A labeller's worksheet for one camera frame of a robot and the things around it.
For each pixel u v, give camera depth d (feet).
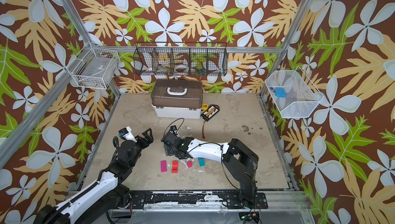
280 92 2.84
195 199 2.46
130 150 2.03
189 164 2.78
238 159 1.67
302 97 2.52
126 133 2.31
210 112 3.53
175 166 2.81
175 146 2.12
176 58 3.21
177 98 2.90
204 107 3.57
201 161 2.83
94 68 2.86
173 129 2.51
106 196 1.80
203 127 3.33
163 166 2.83
